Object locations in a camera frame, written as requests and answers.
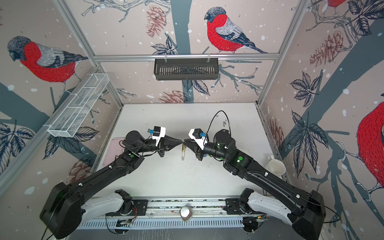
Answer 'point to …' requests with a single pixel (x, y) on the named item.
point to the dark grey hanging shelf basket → (186, 69)
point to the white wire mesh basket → (64, 124)
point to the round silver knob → (185, 213)
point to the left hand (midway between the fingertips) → (179, 143)
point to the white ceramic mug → (276, 167)
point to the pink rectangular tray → (114, 149)
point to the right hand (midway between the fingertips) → (183, 143)
